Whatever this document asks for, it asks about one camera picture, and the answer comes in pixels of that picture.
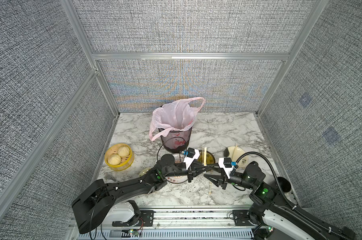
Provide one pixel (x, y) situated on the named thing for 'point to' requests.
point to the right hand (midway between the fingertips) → (207, 168)
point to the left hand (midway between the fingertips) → (210, 168)
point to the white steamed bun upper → (123, 151)
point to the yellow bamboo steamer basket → (126, 162)
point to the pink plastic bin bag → (178, 116)
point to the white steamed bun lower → (114, 159)
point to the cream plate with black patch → (229, 151)
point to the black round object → (285, 185)
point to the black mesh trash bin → (176, 141)
